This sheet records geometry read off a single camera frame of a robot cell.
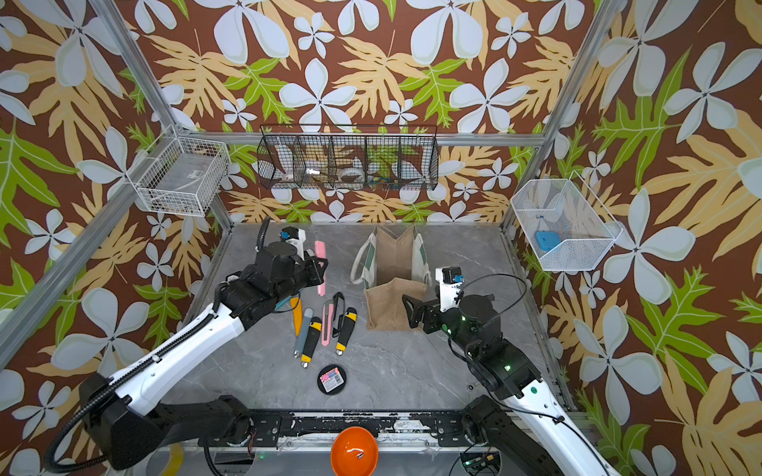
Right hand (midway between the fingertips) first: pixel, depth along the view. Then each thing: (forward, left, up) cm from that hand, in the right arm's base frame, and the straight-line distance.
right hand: (417, 293), depth 69 cm
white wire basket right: (+23, -45, 0) cm, 50 cm away
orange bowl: (-29, +15, -26) cm, 42 cm away
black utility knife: (+2, +23, -26) cm, 35 cm away
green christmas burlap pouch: (+22, +5, -16) cm, 28 cm away
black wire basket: (+49, +19, +5) cm, 53 cm away
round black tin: (-12, +22, -25) cm, 36 cm away
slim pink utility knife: (+5, +26, -27) cm, 38 cm away
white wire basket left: (+35, +67, +8) cm, 76 cm away
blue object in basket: (+17, -37, 0) cm, 41 cm away
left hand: (+10, +22, 0) cm, 25 cm away
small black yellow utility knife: (+6, +19, -26) cm, 33 cm away
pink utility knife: (+12, +24, +2) cm, 27 cm away
